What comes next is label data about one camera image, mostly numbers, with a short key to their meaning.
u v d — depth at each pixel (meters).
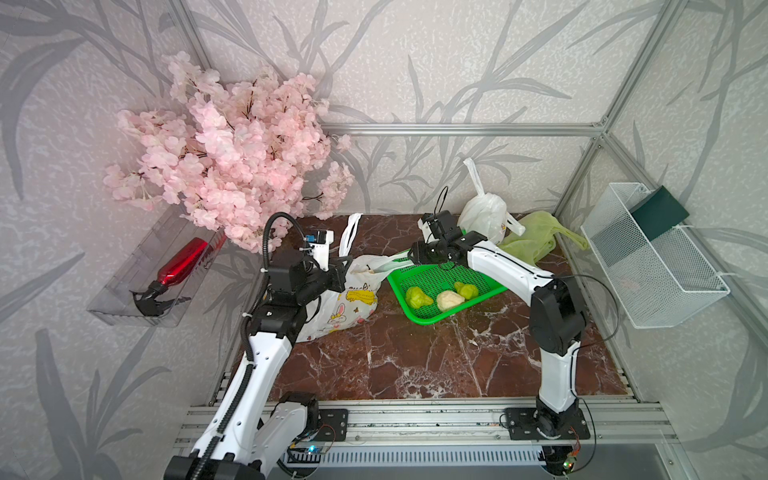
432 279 1.02
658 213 0.72
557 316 0.51
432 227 0.75
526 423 0.73
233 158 0.53
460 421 0.75
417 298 0.91
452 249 0.68
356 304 0.85
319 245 0.63
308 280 0.61
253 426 0.42
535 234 1.06
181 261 0.63
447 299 0.89
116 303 0.57
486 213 1.01
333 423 0.73
